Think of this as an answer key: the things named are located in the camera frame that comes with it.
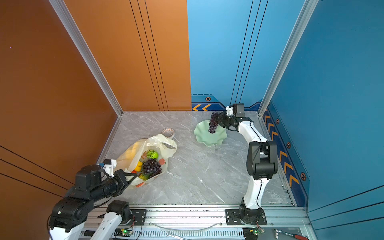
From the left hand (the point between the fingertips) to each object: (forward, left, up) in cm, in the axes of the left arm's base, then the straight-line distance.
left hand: (138, 172), depth 65 cm
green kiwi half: (+18, +1, -17) cm, 25 cm away
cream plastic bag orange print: (+16, +3, -17) cm, 23 cm away
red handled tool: (-20, -71, -20) cm, 77 cm away
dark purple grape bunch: (+10, 0, -17) cm, 19 cm away
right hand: (+38, -36, -5) cm, 52 cm away
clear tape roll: (+40, -5, -23) cm, 47 cm away
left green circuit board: (-19, +9, -24) cm, 32 cm away
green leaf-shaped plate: (+36, -31, -23) cm, 53 cm away
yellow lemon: (+9, +7, -16) cm, 20 cm away
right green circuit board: (-18, -55, -22) cm, 62 cm away
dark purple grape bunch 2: (+35, -36, -5) cm, 50 cm away
